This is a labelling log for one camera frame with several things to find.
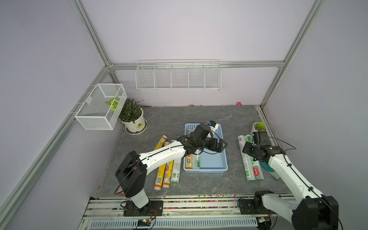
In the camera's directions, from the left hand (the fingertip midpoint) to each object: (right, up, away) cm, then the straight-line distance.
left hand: (220, 143), depth 77 cm
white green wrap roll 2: (+17, -15, +7) cm, 24 cm away
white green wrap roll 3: (-13, -12, +8) cm, 20 cm away
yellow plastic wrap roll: (-17, -11, +12) cm, 23 cm away
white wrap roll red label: (+23, -14, +7) cm, 28 cm away
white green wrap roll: (-25, -17, +6) cm, 31 cm away
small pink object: (+27, +27, +47) cm, 61 cm away
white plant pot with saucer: (-54, +8, +23) cm, 59 cm away
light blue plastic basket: (-5, -13, +10) cm, 17 cm away
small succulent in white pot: (+29, +8, +18) cm, 36 cm away
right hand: (+17, -4, +9) cm, 20 cm away
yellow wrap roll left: (-34, -20, +4) cm, 40 cm away
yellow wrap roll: (-29, -18, +6) cm, 35 cm away
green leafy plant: (-55, +18, +17) cm, 61 cm away
